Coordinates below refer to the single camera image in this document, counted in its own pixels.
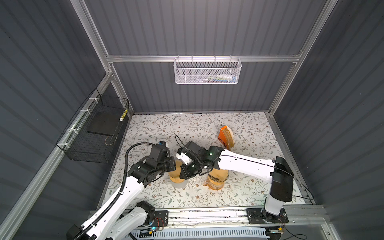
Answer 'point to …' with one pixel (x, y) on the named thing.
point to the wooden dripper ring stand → (215, 182)
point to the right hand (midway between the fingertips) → (180, 179)
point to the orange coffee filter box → (222, 138)
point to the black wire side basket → (93, 134)
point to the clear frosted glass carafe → (180, 185)
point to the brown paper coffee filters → (229, 135)
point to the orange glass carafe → (214, 187)
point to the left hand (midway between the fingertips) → (175, 161)
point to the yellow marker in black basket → (123, 115)
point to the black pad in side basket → (106, 122)
